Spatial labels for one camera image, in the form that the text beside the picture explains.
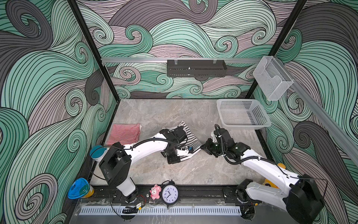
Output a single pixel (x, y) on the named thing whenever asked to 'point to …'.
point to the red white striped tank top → (125, 133)
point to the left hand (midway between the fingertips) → (175, 159)
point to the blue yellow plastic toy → (80, 188)
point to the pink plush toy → (155, 192)
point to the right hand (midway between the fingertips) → (199, 147)
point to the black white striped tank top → (192, 140)
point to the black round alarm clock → (169, 192)
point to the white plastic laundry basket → (241, 114)
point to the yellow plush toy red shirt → (269, 183)
